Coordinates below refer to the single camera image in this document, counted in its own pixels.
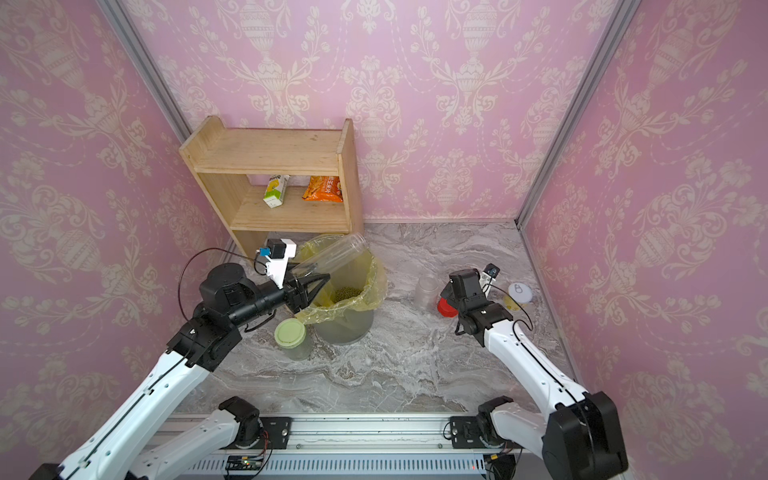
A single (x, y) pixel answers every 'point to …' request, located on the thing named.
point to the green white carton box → (275, 190)
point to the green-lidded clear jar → (292, 339)
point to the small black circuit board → (243, 462)
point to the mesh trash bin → (344, 330)
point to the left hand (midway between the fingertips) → (323, 273)
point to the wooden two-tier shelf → (264, 180)
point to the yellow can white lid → (521, 295)
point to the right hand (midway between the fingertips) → (465, 291)
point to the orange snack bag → (323, 188)
